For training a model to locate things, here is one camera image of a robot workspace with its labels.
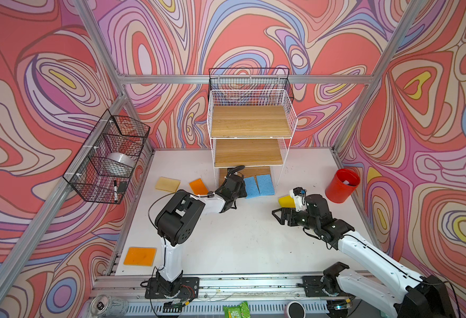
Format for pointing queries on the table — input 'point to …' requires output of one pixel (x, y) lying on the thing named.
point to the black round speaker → (296, 309)
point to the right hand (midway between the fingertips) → (281, 216)
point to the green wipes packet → (237, 311)
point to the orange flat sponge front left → (140, 256)
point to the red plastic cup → (342, 185)
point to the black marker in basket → (116, 193)
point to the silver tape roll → (118, 164)
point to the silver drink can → (110, 307)
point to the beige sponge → (165, 183)
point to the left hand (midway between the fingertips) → (245, 184)
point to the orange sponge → (198, 187)
